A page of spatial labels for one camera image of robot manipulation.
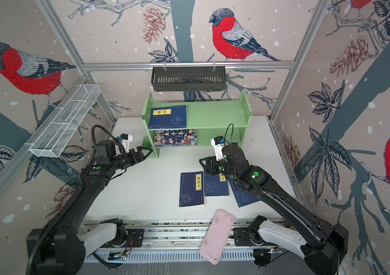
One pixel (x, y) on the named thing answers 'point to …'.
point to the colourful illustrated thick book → (165, 138)
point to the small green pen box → (146, 142)
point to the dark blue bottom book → (191, 188)
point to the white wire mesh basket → (52, 136)
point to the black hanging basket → (178, 78)
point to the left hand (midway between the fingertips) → (146, 152)
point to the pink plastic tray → (215, 239)
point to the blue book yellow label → (168, 117)
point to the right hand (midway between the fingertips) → (202, 162)
